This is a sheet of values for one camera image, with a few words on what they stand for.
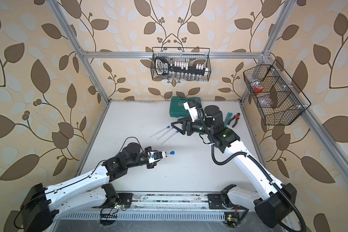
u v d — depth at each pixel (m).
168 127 1.05
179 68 0.83
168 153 0.67
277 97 0.75
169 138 0.99
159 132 1.02
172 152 0.67
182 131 0.60
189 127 0.58
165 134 1.01
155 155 0.60
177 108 1.12
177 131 1.02
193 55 0.91
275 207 0.37
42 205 0.41
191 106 0.59
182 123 0.59
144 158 0.64
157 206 0.74
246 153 0.45
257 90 0.82
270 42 0.84
